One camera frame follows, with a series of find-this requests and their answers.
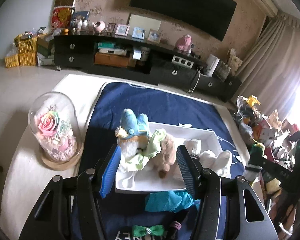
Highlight teal satin cloth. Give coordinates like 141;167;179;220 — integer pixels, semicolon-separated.
145;191;200;213

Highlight black TV cabinet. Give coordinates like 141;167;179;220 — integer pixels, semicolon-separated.
54;33;241;102

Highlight glass dome with pink roses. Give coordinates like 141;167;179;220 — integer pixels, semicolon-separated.
28;92;83;171

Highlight navy blue printed mat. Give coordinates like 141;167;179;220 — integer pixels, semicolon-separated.
79;82;243;239

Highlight picture frame beige right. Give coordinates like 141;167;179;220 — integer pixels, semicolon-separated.
147;29;162;43

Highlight black wall television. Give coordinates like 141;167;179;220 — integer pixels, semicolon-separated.
129;0;237;41

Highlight white canvas board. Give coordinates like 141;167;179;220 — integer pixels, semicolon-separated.
128;14;161;38

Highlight white rectangular storage box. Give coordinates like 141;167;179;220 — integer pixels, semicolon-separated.
115;122;232;194

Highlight light green cloth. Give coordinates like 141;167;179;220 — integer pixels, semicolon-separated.
126;128;166;172

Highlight black cloth with pink tassel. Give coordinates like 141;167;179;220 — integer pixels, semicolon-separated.
163;209;189;240

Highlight red and gold box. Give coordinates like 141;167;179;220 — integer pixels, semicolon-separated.
51;5;75;30

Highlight picture frame pink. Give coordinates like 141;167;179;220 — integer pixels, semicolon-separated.
115;24;130;36

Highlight pink plush on cabinet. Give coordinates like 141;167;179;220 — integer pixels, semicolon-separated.
175;34;192;53

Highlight white plush with blue hat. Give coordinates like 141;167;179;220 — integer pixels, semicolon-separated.
115;108;150;171

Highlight white humidifier appliance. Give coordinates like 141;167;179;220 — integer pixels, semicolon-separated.
204;54;220;76

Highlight white power cable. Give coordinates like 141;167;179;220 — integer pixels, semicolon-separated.
188;67;210;97

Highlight yellow plastic crates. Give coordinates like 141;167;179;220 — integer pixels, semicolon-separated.
5;33;38;68

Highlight fluffy white plush cloth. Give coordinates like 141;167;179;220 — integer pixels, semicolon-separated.
199;150;232;178

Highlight picture frame blue left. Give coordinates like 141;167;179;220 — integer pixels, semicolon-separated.
132;27;146;40

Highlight basket of assorted clutter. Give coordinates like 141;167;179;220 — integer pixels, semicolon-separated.
234;95;300;163

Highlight pink round speaker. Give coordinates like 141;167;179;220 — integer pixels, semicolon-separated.
94;21;106;34

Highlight beige curtain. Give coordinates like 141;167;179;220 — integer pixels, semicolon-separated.
231;12;300;119

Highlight yellow toy on basket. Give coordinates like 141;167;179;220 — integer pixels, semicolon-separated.
247;95;261;108

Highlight tan plush toy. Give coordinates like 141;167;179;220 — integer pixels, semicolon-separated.
152;133;177;179

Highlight green bow with rhinestones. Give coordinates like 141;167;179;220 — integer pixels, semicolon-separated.
132;225;165;237

